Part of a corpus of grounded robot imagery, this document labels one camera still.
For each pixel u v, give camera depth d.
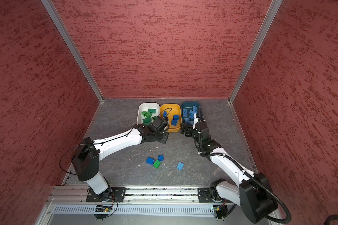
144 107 1.10
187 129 0.74
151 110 1.11
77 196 0.76
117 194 0.74
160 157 0.86
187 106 1.15
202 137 0.62
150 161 0.85
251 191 0.40
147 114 1.07
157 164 0.84
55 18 0.75
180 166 0.83
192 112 1.10
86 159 0.44
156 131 0.64
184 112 1.10
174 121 1.03
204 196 0.74
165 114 1.07
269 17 0.74
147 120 1.04
